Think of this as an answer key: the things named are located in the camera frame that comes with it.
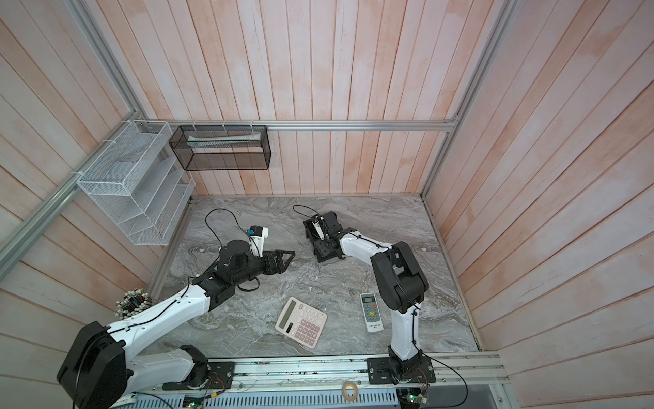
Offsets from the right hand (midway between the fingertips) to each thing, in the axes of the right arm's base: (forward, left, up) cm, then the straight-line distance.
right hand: (329, 239), depth 100 cm
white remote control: (-28, -15, -3) cm, 32 cm away
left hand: (-16, +13, +13) cm, 25 cm away
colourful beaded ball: (-32, +56, +13) cm, 66 cm away
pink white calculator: (-32, +9, -2) cm, 33 cm away
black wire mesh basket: (+28, +44, +24) cm, 57 cm away
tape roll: (-51, -8, -5) cm, 52 cm away
